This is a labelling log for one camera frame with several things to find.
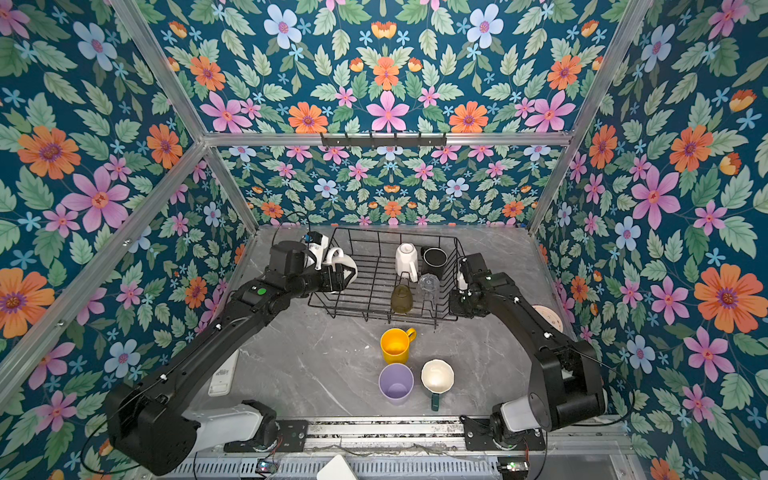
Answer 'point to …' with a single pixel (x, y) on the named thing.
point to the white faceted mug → (407, 260)
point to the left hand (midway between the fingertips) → (348, 264)
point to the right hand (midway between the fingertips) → (455, 306)
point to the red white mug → (337, 256)
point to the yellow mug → (394, 345)
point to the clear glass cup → (428, 286)
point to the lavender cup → (396, 381)
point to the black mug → (433, 260)
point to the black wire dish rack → (398, 276)
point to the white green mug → (437, 377)
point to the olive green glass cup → (401, 298)
